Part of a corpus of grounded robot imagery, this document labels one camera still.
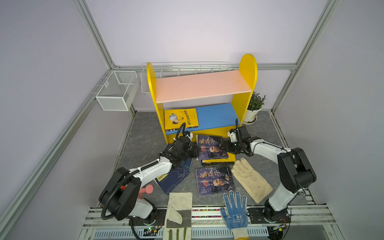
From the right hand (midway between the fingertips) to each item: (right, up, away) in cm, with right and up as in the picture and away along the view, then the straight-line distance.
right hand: (223, 149), depth 93 cm
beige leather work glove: (+15, -16, -9) cm, 24 cm away
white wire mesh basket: (-68, +38, +4) cm, 78 cm away
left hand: (-14, +1, -8) cm, 17 cm away
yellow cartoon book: (+4, -7, -2) cm, 8 cm away
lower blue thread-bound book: (-33, -17, -8) cm, 38 cm away
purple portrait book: (-9, +2, -4) cm, 10 cm away
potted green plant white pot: (+23, +29, +7) cm, 38 cm away
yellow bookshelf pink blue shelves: (-10, +29, +15) cm, 34 cm away
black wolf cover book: (-23, +14, -20) cm, 33 cm away
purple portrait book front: (-6, -16, -9) cm, 20 cm away
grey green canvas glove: (-25, -32, -21) cm, 46 cm away
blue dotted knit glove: (+4, -31, -20) cm, 38 cm away
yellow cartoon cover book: (-31, +20, 0) cm, 37 cm away
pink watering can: (-40, -16, -22) cm, 48 cm away
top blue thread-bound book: (-26, -10, -6) cm, 29 cm away
